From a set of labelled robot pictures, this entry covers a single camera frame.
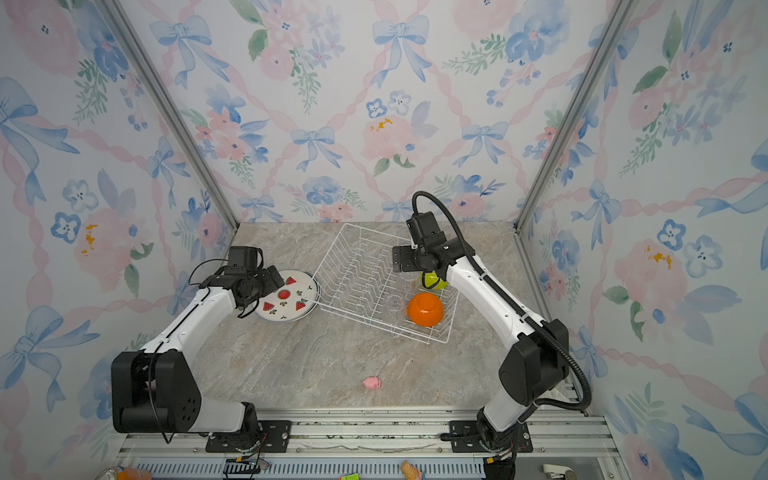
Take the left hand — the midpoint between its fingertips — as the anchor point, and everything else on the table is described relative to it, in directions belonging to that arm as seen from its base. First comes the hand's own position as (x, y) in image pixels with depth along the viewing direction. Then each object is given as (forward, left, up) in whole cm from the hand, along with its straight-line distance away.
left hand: (267, 281), depth 88 cm
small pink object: (-25, -32, -11) cm, 42 cm away
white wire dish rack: (+7, -26, -10) cm, 29 cm away
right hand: (+3, -42, +9) cm, 43 cm away
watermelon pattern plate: (-1, -5, -10) cm, 11 cm away
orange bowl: (-5, -47, -7) cm, 48 cm away
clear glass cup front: (-6, -37, -2) cm, 38 cm away
